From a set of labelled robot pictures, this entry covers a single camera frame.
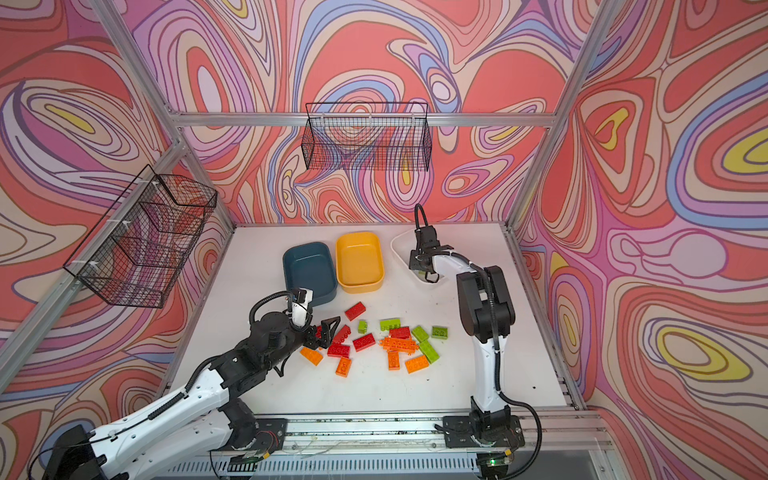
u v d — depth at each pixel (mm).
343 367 842
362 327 911
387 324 911
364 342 882
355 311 934
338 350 865
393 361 856
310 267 1054
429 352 857
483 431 651
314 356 844
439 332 905
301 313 677
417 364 839
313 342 685
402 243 1078
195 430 567
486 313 504
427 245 823
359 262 1070
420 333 891
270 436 722
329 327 701
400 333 904
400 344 864
